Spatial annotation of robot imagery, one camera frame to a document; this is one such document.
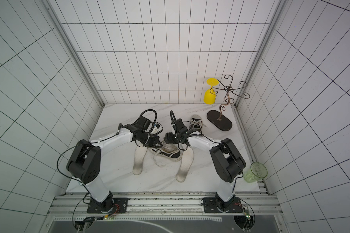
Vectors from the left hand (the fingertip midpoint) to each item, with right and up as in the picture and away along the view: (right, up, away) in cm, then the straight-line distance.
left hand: (159, 148), depth 85 cm
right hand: (+6, +7, +8) cm, 12 cm away
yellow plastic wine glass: (+32, +33, +7) cm, 47 cm away
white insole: (-14, -5, +7) cm, 16 cm away
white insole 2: (+17, -9, +2) cm, 19 cm away
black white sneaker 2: (+24, +14, +13) cm, 30 cm away
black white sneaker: (+7, -3, 0) cm, 7 cm away
